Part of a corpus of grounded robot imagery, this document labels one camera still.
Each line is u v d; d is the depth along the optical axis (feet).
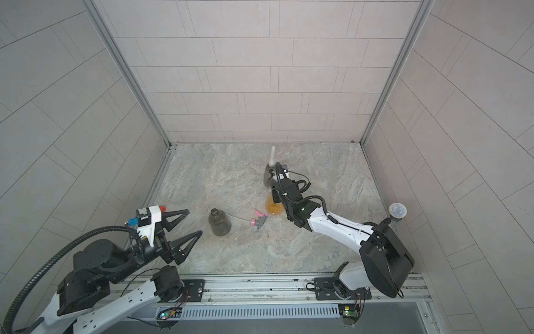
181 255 1.58
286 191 1.96
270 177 2.66
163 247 1.57
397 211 2.11
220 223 2.54
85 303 1.34
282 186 1.93
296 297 2.32
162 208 2.96
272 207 3.02
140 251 1.50
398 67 2.82
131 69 2.89
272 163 2.86
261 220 2.85
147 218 1.44
